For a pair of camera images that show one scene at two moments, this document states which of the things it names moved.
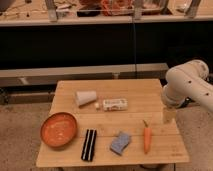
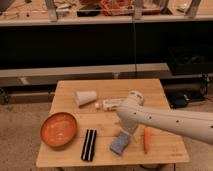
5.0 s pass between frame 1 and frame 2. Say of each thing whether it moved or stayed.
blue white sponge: stayed
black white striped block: stayed
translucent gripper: moved
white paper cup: stayed
